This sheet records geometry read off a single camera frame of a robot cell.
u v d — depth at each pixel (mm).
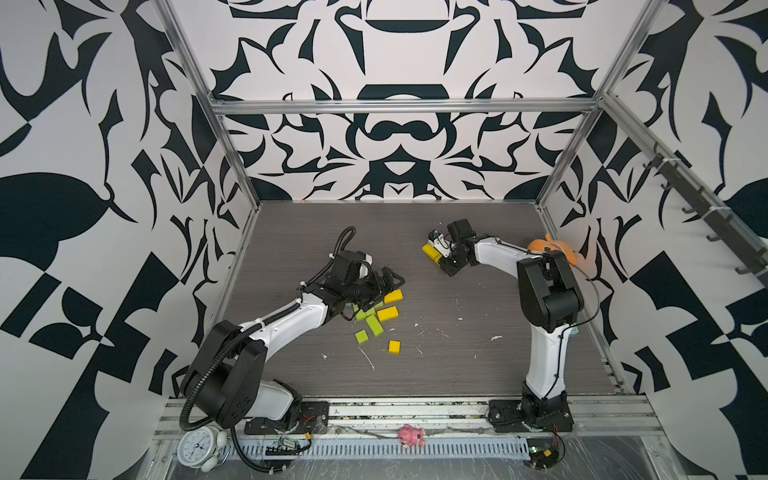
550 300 547
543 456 709
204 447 673
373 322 892
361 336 870
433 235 939
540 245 969
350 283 699
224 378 420
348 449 714
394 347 849
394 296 937
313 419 731
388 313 915
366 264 694
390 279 768
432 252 1019
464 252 763
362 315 887
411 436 700
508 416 743
